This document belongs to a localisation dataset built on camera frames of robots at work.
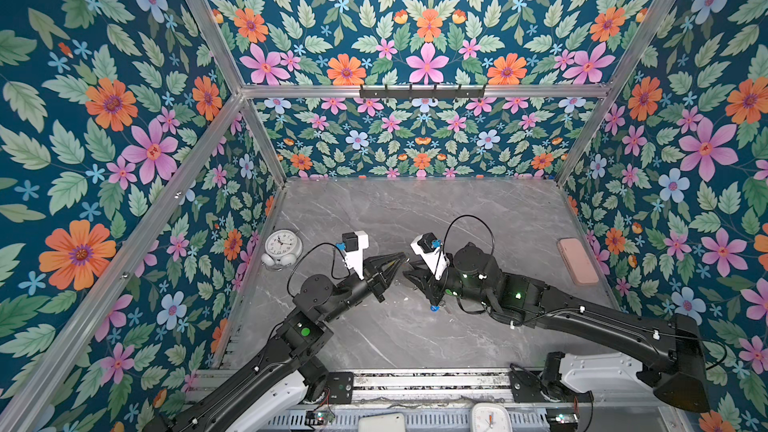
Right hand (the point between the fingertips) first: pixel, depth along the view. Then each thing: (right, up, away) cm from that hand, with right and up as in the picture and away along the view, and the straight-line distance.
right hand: (407, 266), depth 67 cm
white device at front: (-3, -36, +1) cm, 36 cm away
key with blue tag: (+8, -17, +20) cm, 27 cm away
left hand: (0, +4, -7) cm, 8 cm away
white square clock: (+19, -35, +1) cm, 40 cm away
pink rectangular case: (+55, -5, +27) cm, 61 cm away
